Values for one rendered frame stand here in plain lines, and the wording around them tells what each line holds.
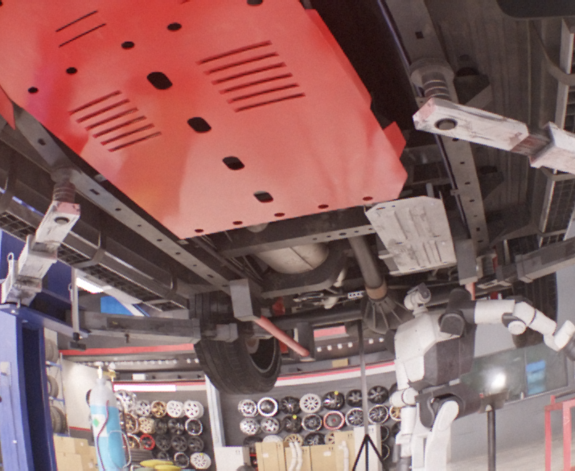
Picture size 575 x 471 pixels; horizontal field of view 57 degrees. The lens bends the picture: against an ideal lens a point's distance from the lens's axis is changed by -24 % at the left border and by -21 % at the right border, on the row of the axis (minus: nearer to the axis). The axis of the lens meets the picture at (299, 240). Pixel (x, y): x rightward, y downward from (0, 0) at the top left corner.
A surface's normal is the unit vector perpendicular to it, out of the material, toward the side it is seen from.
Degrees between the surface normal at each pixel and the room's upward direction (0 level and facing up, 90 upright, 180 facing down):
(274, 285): 90
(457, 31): 180
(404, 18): 170
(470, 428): 90
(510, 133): 180
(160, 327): 90
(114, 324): 90
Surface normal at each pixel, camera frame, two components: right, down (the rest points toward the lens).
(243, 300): -0.28, -0.09
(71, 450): -0.21, -0.30
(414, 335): -0.92, 0.06
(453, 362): 0.38, -0.14
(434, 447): 0.43, 0.10
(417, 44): 0.04, 0.89
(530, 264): -0.65, -0.20
